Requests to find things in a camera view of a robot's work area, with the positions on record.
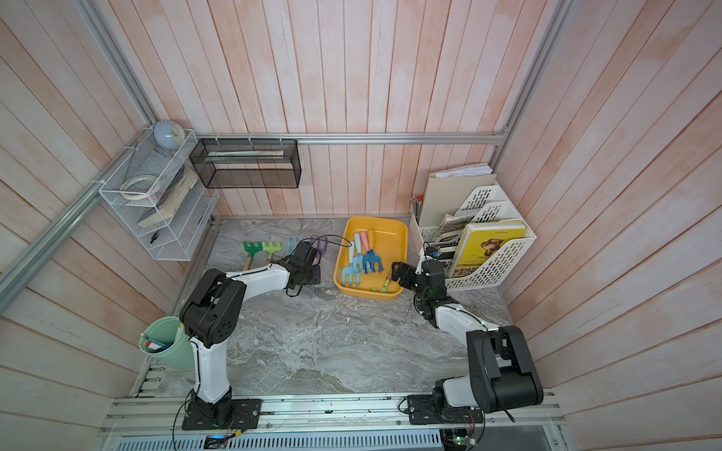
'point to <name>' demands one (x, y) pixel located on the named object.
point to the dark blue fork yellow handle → (371, 257)
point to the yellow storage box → (389, 244)
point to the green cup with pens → (166, 339)
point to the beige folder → (449, 191)
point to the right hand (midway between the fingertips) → (402, 265)
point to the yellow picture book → (478, 241)
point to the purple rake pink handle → (320, 251)
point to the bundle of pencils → (416, 204)
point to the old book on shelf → (171, 197)
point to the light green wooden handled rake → (271, 249)
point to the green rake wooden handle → (252, 251)
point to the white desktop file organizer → (439, 242)
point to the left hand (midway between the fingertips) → (313, 276)
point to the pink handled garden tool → (365, 241)
